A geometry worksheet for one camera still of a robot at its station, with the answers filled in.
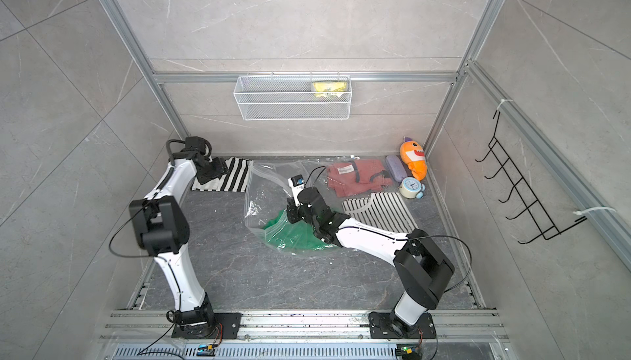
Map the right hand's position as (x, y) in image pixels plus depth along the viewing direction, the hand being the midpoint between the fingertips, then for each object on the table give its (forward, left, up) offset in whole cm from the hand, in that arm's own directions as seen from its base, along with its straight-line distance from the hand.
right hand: (288, 200), depth 82 cm
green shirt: (-10, +2, -5) cm, 11 cm away
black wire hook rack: (-1, -68, +13) cm, 69 cm away
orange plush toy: (+31, -54, -11) cm, 64 cm away
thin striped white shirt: (+7, -38, -18) cm, 43 cm away
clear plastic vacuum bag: (+15, +11, -13) cm, 23 cm away
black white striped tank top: (+23, +28, -17) cm, 40 cm away
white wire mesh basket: (+43, 0, +12) cm, 45 cm away
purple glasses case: (+27, -47, -15) cm, 56 cm away
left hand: (+19, +29, -3) cm, 35 cm away
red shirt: (+22, -28, -15) cm, 39 cm away
